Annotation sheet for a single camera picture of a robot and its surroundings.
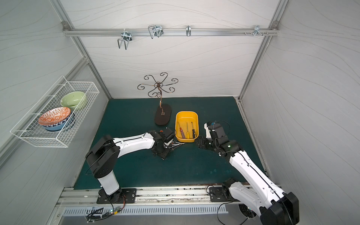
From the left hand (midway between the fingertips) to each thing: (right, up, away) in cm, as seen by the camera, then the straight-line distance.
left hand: (164, 154), depth 87 cm
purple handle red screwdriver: (+11, +13, +11) cm, 20 cm away
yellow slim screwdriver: (+15, +10, +9) cm, 20 cm away
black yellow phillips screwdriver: (+19, +12, +11) cm, 25 cm away
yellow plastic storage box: (+12, +23, +19) cm, 32 cm away
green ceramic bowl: (-47, +34, -14) cm, 60 cm away
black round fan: (+45, -25, -15) cm, 54 cm away
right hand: (+21, +11, -9) cm, 25 cm away
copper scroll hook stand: (-4, +26, +21) cm, 34 cm away
